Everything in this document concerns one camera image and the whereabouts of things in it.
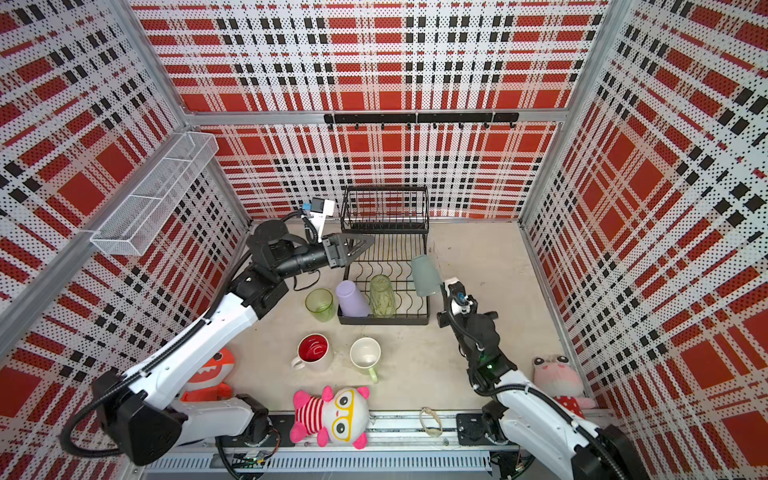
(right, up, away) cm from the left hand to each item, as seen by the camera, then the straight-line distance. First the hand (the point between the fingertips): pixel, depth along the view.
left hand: (371, 245), depth 63 cm
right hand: (+18, -11, +15) cm, 26 cm away
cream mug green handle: (-4, -30, +20) cm, 36 cm away
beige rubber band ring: (+14, -46, +9) cm, 49 cm away
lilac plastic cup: (-8, -16, +22) cm, 29 cm away
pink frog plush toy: (+45, -32, +10) cm, 56 cm away
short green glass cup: (-20, -18, +32) cm, 41 cm away
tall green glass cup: (+1, -14, +19) cm, 24 cm away
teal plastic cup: (+13, -9, +15) cm, 22 cm away
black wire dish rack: (+5, +13, +57) cm, 59 cm away
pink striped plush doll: (-8, -40, +6) cm, 42 cm away
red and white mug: (-19, -31, +22) cm, 42 cm away
